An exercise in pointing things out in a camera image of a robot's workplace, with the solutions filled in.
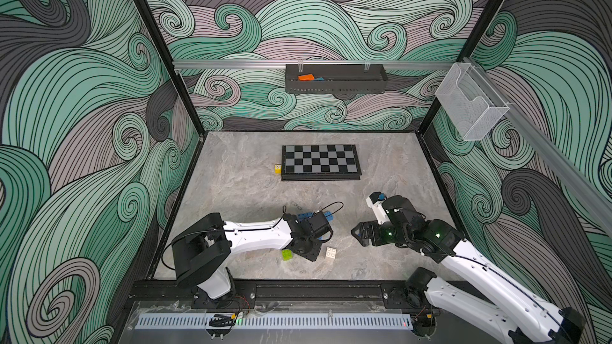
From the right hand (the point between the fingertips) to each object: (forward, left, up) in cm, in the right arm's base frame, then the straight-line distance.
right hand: (365, 230), depth 74 cm
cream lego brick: (-4, +10, -10) cm, 15 cm away
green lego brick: (-4, +26, -10) cm, 28 cm away
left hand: (-3, +16, -10) cm, 19 cm away
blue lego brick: (0, +20, +11) cm, 23 cm away
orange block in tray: (+53, +16, +22) cm, 60 cm away
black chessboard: (+34, +12, -9) cm, 38 cm away
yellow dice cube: (+32, +31, -10) cm, 46 cm away
